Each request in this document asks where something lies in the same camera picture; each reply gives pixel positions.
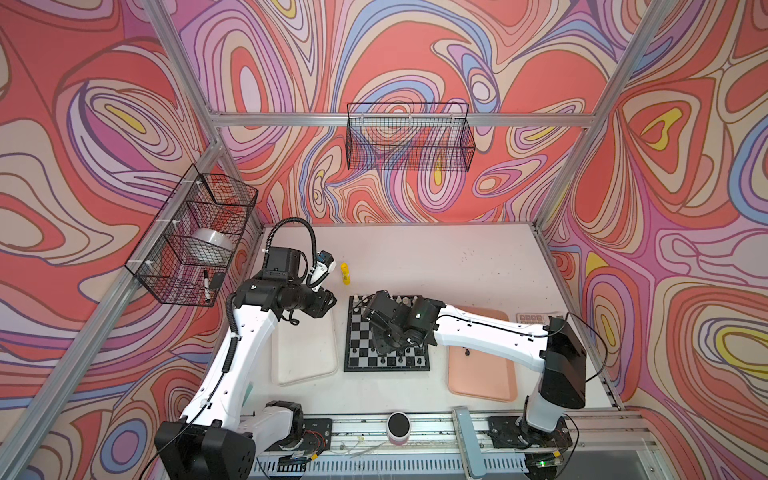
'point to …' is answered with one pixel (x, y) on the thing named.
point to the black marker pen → (206, 286)
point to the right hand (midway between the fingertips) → (385, 348)
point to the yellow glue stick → (344, 268)
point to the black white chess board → (360, 354)
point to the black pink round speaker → (398, 428)
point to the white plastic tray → (304, 351)
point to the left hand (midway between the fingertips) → (327, 294)
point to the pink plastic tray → (482, 376)
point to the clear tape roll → (214, 238)
